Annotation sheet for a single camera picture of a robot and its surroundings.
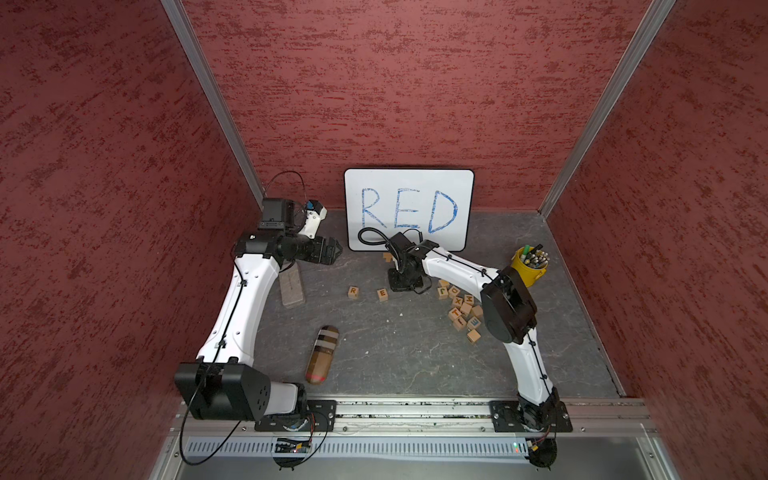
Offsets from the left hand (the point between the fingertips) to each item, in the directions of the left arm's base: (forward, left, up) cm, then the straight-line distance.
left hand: (324, 252), depth 77 cm
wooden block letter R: (+1, -5, -22) cm, 23 cm away
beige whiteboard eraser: (0, +14, -22) cm, 26 cm away
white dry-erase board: (+23, -33, -4) cm, 40 cm away
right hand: (0, -20, -22) cm, 29 cm away
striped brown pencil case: (-20, +1, -22) cm, 30 cm away
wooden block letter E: (0, -15, -23) cm, 27 cm away
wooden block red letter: (-7, -38, -22) cm, 44 cm away
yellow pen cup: (+5, -61, -11) cm, 62 cm away
